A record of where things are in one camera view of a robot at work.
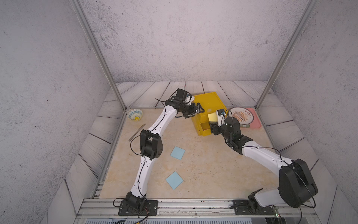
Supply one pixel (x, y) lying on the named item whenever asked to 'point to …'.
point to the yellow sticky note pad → (213, 117)
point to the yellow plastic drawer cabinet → (211, 103)
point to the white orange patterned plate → (244, 115)
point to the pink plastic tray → (256, 122)
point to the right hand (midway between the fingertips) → (215, 119)
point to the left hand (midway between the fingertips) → (202, 112)
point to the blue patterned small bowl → (135, 114)
